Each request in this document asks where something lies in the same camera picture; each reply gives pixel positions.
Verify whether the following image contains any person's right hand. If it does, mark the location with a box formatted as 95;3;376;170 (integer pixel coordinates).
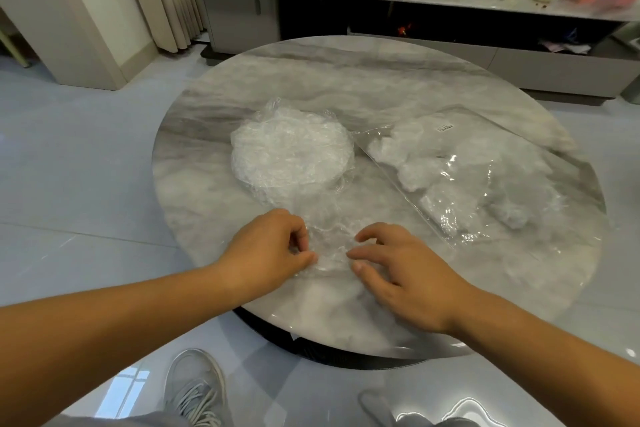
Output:
346;222;483;336

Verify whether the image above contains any person's left forearm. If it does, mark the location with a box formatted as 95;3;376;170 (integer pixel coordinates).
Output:
0;264;241;427

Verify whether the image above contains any light wooden chair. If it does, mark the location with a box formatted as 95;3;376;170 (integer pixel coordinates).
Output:
0;26;31;69

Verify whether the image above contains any single clear plastic cover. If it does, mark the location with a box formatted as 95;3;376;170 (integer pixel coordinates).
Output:
288;191;403;288

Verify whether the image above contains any long grey low cabinet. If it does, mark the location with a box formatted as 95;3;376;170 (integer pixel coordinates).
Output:
185;0;640;99

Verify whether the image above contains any black table base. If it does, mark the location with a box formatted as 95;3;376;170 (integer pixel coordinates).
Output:
232;306;471;371

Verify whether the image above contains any person's right forearm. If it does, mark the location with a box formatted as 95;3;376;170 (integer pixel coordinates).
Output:
452;286;640;427

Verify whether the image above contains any person's left hand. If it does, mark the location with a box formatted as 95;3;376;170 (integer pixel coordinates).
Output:
212;208;320;304

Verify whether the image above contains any grey sneaker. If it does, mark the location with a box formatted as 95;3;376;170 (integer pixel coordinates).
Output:
163;348;229;427
395;414;481;427

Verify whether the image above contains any pile of clear plastic caps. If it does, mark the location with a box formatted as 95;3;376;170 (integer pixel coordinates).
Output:
230;101;357;205

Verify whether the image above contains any clear plastic bag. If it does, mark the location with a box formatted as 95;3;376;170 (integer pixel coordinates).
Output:
360;111;605;249

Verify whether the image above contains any clear bag of caps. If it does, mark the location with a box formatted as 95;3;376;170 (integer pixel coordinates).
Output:
367;119;563;241

